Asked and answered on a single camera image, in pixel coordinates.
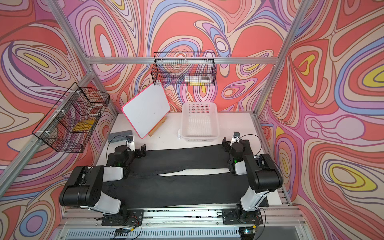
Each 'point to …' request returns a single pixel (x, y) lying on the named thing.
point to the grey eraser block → (119, 136)
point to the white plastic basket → (199, 121)
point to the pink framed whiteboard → (146, 110)
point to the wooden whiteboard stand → (158, 125)
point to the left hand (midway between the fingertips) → (139, 144)
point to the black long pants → (146, 184)
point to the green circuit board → (122, 232)
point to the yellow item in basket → (83, 125)
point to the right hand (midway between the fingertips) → (232, 141)
